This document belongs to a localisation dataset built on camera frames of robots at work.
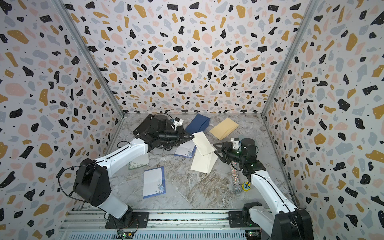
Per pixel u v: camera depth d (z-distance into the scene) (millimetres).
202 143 795
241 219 735
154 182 857
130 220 696
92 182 438
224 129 1139
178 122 780
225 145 727
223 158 728
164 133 696
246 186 840
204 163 947
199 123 1177
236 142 779
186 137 764
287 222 411
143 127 1071
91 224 733
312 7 712
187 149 1004
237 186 814
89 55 861
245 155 627
